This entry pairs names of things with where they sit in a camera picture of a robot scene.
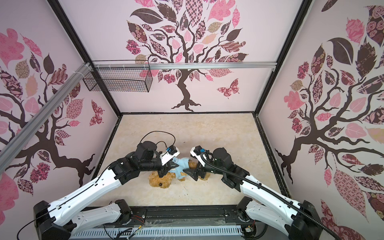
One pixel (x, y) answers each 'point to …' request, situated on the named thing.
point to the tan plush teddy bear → (156, 181)
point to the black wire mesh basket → (134, 75)
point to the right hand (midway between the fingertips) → (188, 160)
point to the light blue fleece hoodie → (183, 163)
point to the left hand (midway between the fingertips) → (176, 165)
